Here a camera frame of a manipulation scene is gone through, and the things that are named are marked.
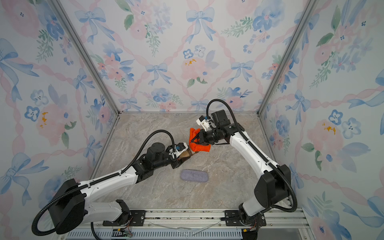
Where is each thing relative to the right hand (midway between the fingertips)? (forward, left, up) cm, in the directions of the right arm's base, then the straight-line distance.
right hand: (192, 142), depth 76 cm
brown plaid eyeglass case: (-6, +3, -3) cm, 8 cm away
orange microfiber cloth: (-3, -2, +1) cm, 3 cm away
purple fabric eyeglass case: (-9, +2, -20) cm, 22 cm away
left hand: (-2, +3, -4) cm, 6 cm away
